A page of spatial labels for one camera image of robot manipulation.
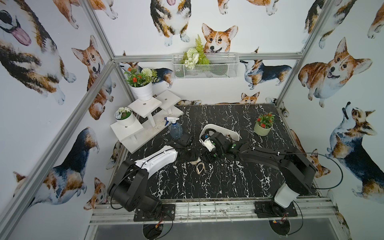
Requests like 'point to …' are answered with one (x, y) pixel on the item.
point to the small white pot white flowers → (124, 116)
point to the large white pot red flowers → (141, 82)
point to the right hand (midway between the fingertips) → (201, 155)
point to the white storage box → (209, 129)
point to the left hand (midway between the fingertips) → (194, 154)
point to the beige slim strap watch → (197, 170)
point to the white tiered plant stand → (152, 113)
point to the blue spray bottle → (176, 130)
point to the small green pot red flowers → (263, 124)
